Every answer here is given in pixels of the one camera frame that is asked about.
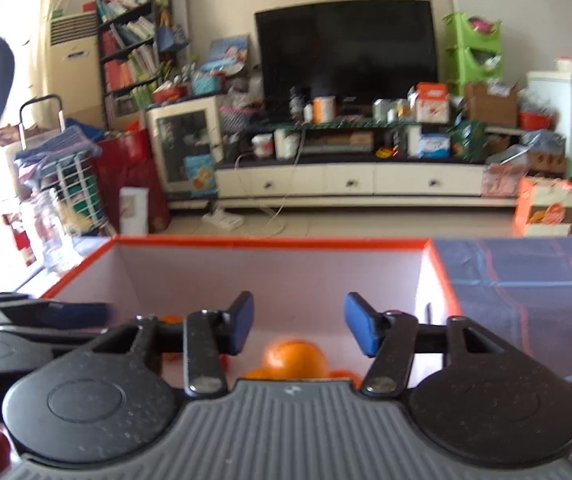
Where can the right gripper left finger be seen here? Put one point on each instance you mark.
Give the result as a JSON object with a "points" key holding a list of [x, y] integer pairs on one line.
{"points": [[209, 334]]}

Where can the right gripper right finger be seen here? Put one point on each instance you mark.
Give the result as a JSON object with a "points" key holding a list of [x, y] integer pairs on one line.
{"points": [[388, 338]]}

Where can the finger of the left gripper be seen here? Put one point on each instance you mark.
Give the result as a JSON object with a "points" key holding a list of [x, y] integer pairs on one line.
{"points": [[22, 310]]}

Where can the orange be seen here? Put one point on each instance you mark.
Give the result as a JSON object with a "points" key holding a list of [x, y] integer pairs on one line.
{"points": [[294, 359], [170, 337]]}

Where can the clear glass jar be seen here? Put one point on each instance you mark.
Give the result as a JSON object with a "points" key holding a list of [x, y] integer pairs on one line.
{"points": [[48, 237]]}

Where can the orange cardboard storage box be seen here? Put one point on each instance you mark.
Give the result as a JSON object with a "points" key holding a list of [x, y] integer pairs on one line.
{"points": [[298, 285]]}

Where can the white power strip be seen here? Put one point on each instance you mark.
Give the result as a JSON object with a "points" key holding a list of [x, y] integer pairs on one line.
{"points": [[223, 220]]}

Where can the white paper bag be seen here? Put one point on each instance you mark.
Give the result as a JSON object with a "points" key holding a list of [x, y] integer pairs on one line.
{"points": [[133, 204]]}

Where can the blue plaid bed sheet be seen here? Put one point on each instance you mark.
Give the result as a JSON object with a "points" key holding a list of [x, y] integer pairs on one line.
{"points": [[520, 289]]}

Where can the white drawer TV stand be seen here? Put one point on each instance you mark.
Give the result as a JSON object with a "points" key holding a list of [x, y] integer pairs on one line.
{"points": [[349, 163]]}

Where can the white glass door cabinet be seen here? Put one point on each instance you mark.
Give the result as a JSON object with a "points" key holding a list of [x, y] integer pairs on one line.
{"points": [[186, 140]]}

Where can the orange gift box on floor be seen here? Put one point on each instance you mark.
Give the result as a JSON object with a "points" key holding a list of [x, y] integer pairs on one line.
{"points": [[544, 208]]}

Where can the brown cardboard box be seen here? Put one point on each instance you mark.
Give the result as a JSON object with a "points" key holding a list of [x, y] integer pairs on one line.
{"points": [[493, 104]]}

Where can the white standing air conditioner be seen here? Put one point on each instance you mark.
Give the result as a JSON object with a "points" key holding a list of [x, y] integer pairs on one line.
{"points": [[73, 70]]}

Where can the black flat screen television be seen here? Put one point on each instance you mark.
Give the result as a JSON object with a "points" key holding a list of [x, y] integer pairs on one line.
{"points": [[357, 51]]}

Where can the green stacked storage bins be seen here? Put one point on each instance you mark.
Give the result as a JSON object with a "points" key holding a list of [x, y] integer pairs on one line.
{"points": [[473, 49]]}

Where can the dark bookshelf with books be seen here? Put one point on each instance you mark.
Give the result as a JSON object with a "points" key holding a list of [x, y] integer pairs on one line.
{"points": [[142, 44]]}

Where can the white wire cart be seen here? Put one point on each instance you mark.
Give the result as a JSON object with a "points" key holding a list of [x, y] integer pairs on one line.
{"points": [[61, 162]]}

